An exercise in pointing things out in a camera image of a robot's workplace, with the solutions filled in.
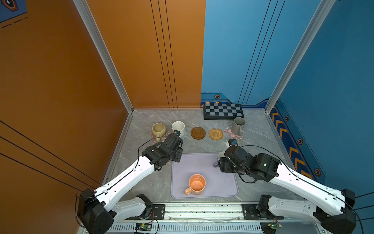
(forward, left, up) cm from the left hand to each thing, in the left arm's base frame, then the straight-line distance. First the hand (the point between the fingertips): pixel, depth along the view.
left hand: (177, 149), depth 79 cm
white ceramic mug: (+23, +1, -8) cm, 25 cm away
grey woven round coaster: (+19, -1, -13) cm, 23 cm away
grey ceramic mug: (+22, -39, -5) cm, 45 cm away
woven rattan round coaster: (+22, -25, -16) cm, 37 cm away
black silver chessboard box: (+42, -32, -13) cm, 55 cm away
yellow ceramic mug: (+22, +16, -11) cm, 29 cm away
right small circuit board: (-32, -48, -15) cm, 60 cm away
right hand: (-9, -22, +2) cm, 24 cm away
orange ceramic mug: (-14, -11, -16) cm, 23 cm away
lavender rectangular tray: (-13, -23, -15) cm, 30 cm away
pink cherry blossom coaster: (+25, -35, -15) cm, 45 cm away
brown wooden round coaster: (+23, -12, -16) cm, 30 cm away
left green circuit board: (-33, +16, -19) cm, 41 cm away
